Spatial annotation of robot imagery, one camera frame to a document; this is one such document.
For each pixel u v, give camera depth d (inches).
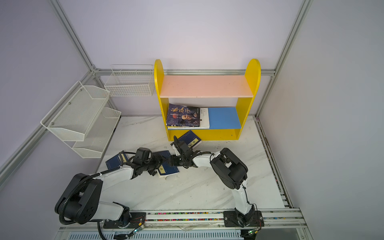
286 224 28.9
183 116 36.5
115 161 36.7
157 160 32.2
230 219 28.9
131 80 37.6
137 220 28.9
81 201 16.9
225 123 38.2
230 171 20.2
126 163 26.0
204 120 37.6
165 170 33.8
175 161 32.9
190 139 41.0
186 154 29.5
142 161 28.3
